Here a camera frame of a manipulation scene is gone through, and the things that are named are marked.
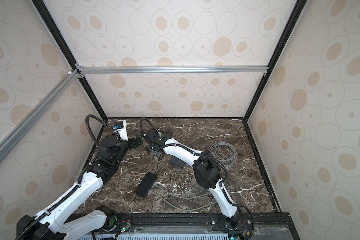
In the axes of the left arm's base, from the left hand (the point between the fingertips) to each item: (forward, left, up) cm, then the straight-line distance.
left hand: (139, 127), depth 73 cm
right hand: (+2, -6, -23) cm, 24 cm away
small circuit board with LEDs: (-38, +5, -28) cm, 48 cm away
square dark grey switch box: (-3, -18, -31) cm, 35 cm away
